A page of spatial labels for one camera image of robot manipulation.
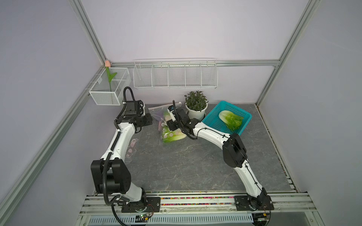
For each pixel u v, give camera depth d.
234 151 0.56
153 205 0.73
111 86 0.88
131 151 0.91
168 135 0.91
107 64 0.89
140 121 0.71
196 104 0.98
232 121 0.98
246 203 0.74
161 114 0.98
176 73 1.07
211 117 1.05
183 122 0.72
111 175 0.43
